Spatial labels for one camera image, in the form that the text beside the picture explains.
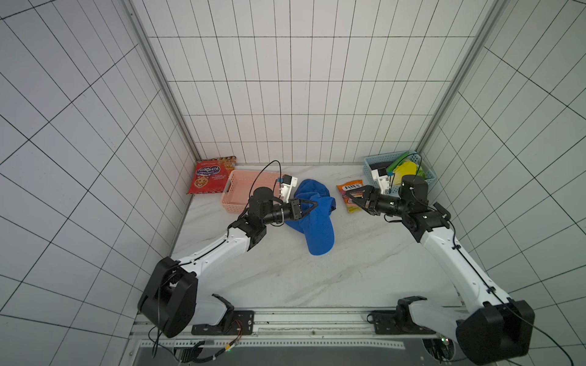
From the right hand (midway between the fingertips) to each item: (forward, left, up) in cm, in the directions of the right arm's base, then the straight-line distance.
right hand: (340, 199), depth 72 cm
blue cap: (-6, +7, -7) cm, 12 cm away
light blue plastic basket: (+4, -9, +6) cm, 12 cm away
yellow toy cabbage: (+34, -36, -19) cm, 53 cm away
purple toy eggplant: (+40, -25, -24) cm, 53 cm away
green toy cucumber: (+38, -31, -23) cm, 55 cm away
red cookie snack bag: (+27, +59, -22) cm, 69 cm away
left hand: (-2, +9, -3) cm, 9 cm away
